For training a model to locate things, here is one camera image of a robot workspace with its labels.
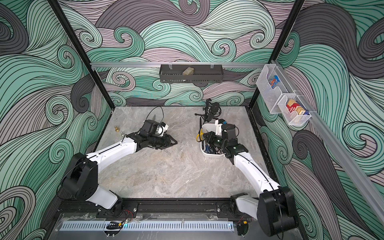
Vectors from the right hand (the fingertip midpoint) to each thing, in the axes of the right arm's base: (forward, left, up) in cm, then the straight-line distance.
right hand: (205, 134), depth 83 cm
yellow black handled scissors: (-1, +3, -1) cm, 3 cm away
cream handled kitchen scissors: (+28, +37, -17) cm, 49 cm away
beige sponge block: (+35, +9, +19) cm, 41 cm away
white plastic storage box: (-3, -7, -15) cm, 17 cm away
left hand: (-3, +17, -2) cm, 17 cm away
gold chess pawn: (+15, +62, -15) cm, 65 cm away
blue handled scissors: (0, -2, -16) cm, 16 cm away
